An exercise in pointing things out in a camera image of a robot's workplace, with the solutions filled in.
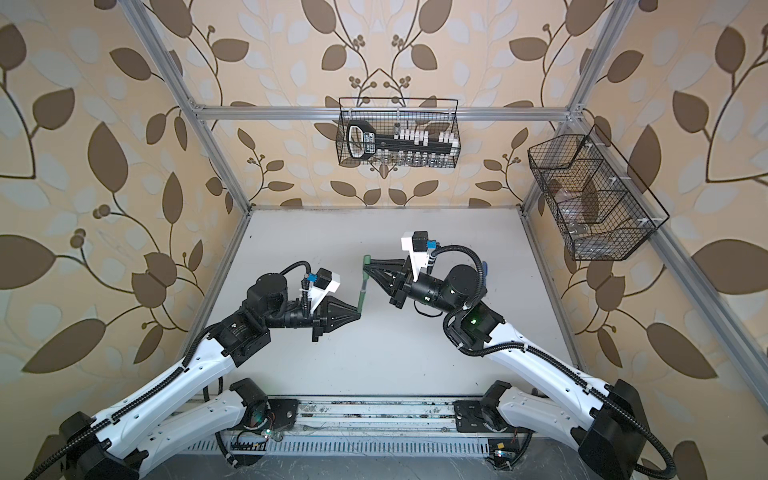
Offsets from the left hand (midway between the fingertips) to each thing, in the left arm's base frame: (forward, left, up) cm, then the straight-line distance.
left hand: (359, 314), depth 64 cm
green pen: (+3, -1, +5) cm, 6 cm away
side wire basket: (+26, -59, +8) cm, 65 cm away
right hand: (+5, -2, +11) cm, 12 cm away
